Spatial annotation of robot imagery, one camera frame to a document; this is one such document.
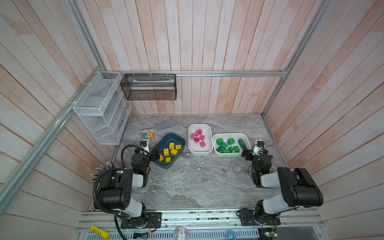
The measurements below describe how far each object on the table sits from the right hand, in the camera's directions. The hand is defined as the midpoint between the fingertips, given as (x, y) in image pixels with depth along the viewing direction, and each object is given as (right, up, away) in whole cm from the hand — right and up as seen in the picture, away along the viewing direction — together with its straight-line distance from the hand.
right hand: (252, 144), depth 91 cm
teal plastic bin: (-57, 0, +9) cm, 58 cm away
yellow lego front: (-51, -1, +7) cm, 52 cm away
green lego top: (-10, +1, +10) cm, 14 cm away
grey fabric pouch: (-58, +13, +21) cm, 63 cm away
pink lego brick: (-34, +2, +13) cm, 37 cm away
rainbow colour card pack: (-70, +6, +16) cm, 72 cm away
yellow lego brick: (-47, -3, +7) cm, 47 cm away
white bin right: (-14, -5, +7) cm, 16 cm away
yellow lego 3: (-57, -9, +2) cm, 58 cm away
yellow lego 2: (-55, -5, +4) cm, 55 cm away
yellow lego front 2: (-53, -10, +3) cm, 54 cm away
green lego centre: (-18, +1, +12) cm, 21 cm away
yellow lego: (-49, -6, +4) cm, 50 cm away
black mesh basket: (-67, +40, +13) cm, 80 cm away
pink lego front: (-31, +8, +16) cm, 36 cm away
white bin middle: (-36, -4, +10) cm, 37 cm away
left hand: (-63, -1, 0) cm, 63 cm away
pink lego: (-30, -1, +10) cm, 32 cm away
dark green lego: (-4, 0, +10) cm, 10 cm away
